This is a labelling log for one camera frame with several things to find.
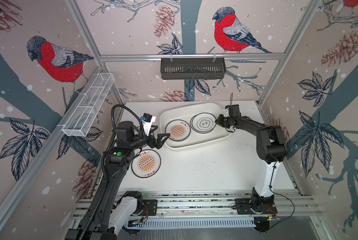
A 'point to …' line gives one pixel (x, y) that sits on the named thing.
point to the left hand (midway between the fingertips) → (161, 131)
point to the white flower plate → (203, 122)
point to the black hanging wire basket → (193, 68)
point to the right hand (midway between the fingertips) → (215, 121)
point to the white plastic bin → (195, 139)
